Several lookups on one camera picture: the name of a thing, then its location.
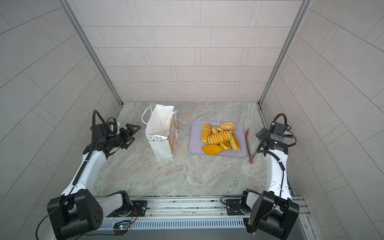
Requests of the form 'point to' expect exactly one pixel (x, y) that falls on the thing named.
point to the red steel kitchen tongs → (251, 157)
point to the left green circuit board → (123, 226)
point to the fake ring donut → (216, 129)
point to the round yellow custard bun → (226, 145)
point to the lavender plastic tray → (195, 144)
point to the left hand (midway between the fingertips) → (140, 129)
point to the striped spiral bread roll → (206, 131)
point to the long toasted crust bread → (234, 141)
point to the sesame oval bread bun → (228, 126)
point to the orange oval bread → (212, 149)
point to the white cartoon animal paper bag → (162, 130)
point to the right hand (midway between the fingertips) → (266, 135)
